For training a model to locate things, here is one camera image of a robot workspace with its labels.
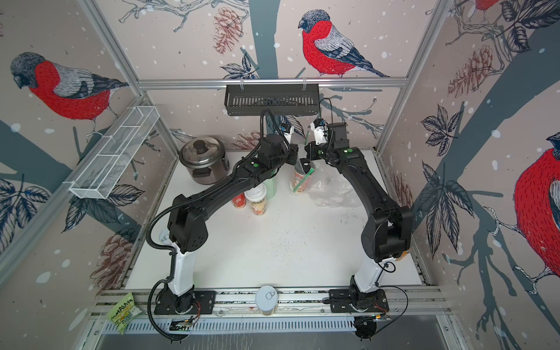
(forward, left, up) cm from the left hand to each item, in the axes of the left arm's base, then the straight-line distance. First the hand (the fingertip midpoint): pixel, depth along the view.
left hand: (302, 142), depth 83 cm
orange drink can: (-44, -21, +6) cm, 50 cm away
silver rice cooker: (+3, +42, -13) cm, 44 cm away
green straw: (-7, +1, -21) cm, 22 cm away
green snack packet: (-52, +61, -29) cm, 85 cm away
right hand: (+1, -2, -3) cm, 4 cm away
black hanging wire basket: (+34, +7, -4) cm, 34 cm away
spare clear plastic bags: (-4, -17, -29) cm, 34 cm away
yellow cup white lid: (-17, +17, -12) cm, 27 cm away
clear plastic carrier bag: (-2, -8, -26) cm, 27 cm away
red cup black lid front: (-7, +1, -13) cm, 14 cm away
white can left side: (-28, +54, -24) cm, 66 cm away
